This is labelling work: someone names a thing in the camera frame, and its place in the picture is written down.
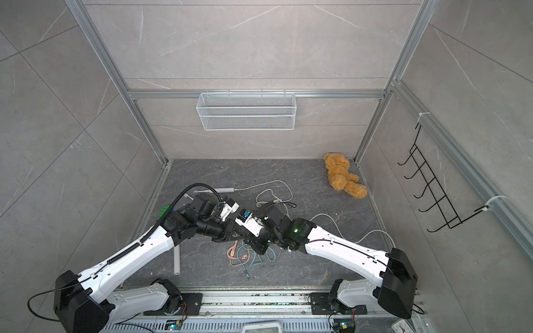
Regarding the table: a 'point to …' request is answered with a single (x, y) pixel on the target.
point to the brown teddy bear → (340, 178)
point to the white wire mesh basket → (247, 111)
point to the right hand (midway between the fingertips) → (249, 239)
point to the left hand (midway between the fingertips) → (248, 235)
